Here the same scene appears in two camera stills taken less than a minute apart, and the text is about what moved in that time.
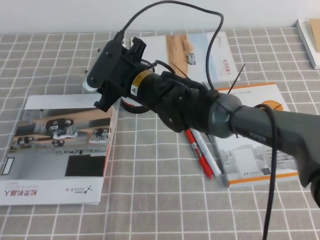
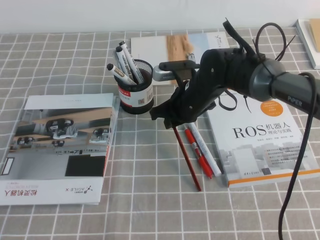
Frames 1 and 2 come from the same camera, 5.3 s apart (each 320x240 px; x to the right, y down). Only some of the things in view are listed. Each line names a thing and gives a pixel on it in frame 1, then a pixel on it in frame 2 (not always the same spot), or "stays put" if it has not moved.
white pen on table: [216, 171] stays put
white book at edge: [309, 29] stays put
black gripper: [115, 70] -> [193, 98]
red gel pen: [202, 159] stays put
